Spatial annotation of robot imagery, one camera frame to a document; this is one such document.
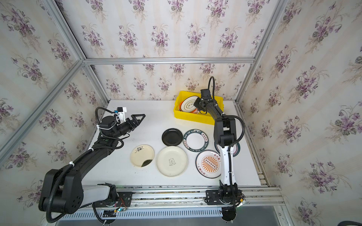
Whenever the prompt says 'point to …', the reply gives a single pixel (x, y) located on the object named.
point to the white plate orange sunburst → (208, 164)
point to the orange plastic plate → (180, 107)
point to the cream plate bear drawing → (171, 161)
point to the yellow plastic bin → (207, 118)
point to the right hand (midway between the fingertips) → (195, 104)
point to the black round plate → (172, 136)
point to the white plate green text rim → (195, 140)
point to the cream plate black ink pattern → (142, 155)
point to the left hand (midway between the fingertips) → (142, 116)
